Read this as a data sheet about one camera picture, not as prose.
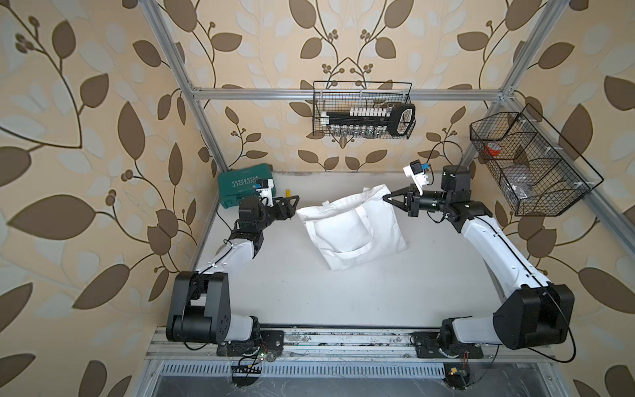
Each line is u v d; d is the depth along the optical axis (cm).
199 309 43
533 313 40
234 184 112
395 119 84
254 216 69
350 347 75
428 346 73
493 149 87
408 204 68
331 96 91
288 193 112
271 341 75
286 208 77
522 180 74
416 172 65
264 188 76
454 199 61
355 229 76
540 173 73
